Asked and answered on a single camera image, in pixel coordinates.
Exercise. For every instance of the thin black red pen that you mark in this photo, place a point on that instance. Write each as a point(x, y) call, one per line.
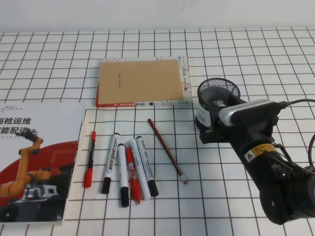
point(89, 171)

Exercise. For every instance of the red white book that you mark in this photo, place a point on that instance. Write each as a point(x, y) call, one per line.
point(185, 78)

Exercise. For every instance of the brown kraft notebook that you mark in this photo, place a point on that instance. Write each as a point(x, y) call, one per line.
point(122, 82)

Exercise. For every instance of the white marker under red pen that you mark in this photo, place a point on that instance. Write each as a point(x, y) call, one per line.
point(140, 170)

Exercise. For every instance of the robot brochure booklet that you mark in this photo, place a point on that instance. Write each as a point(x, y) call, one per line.
point(38, 147)

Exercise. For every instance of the red gel pen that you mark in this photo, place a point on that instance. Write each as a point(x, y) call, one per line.
point(133, 180)

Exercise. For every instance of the red pencil with eraser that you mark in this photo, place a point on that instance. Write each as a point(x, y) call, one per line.
point(156, 132)

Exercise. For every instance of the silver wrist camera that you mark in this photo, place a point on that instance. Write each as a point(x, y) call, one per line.
point(250, 113)

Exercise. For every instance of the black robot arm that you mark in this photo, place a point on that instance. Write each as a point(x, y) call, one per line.
point(286, 190)

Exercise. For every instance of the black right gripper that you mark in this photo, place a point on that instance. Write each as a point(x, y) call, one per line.
point(218, 132)

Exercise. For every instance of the black mesh pen holder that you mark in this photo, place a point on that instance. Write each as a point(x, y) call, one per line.
point(208, 88)

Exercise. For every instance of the white marker black cap right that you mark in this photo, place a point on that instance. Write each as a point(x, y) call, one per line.
point(147, 167)

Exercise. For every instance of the plain white marker black cap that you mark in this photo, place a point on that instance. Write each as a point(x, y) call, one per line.
point(124, 189)

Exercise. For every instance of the white board marker black cap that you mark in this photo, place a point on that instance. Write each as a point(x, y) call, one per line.
point(110, 163)

